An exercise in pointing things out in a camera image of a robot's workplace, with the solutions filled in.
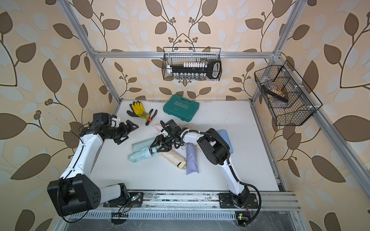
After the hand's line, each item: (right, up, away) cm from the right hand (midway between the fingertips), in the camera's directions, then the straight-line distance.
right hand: (153, 148), depth 88 cm
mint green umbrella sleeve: (-7, 0, 0) cm, 7 cm away
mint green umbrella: (-7, -4, -2) cm, 8 cm away
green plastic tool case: (+17, +25, +23) cm, 38 cm away
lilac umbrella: (+24, -7, -4) cm, 25 cm away
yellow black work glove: (-19, +24, +24) cm, 39 cm away
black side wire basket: (+74, +27, -14) cm, 80 cm away
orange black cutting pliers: (-9, +17, +20) cm, 28 cm away
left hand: (-11, +13, -7) cm, 18 cm away
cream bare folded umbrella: (+11, -4, -2) cm, 12 cm away
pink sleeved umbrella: (0, +12, +12) cm, 17 cm away
